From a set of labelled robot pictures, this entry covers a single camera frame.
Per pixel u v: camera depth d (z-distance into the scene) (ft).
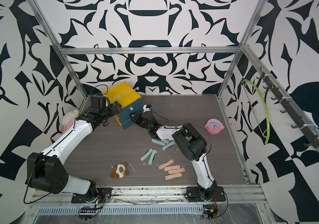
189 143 1.77
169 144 3.01
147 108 2.90
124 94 3.05
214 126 3.25
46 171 1.34
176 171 2.72
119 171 2.60
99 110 2.09
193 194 2.43
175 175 2.62
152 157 2.86
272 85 2.10
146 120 2.44
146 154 2.86
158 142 3.08
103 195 2.43
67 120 3.09
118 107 2.54
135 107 2.90
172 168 2.72
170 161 2.79
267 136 2.18
